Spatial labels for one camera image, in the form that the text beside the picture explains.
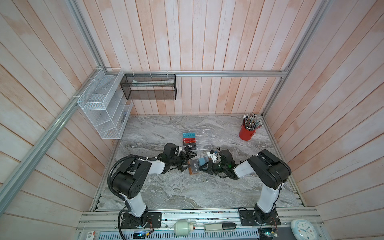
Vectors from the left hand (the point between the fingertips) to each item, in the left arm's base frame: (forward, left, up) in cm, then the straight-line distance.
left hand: (194, 161), depth 89 cm
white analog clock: (-34, -50, -2) cm, 61 cm away
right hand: (-3, -3, -4) cm, 6 cm away
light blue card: (+3, -7, -4) cm, 8 cm away
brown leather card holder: (-1, 0, -4) cm, 5 cm away
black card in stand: (+12, +3, -2) cm, 13 cm away
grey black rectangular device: (-33, -13, 0) cm, 35 cm away
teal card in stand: (+18, +3, +3) cm, 19 cm away
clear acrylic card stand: (+19, -7, -4) cm, 21 cm away
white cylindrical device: (-34, +6, +3) cm, 35 cm away
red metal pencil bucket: (+20, -36, +1) cm, 41 cm away
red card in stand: (+15, +3, 0) cm, 16 cm away
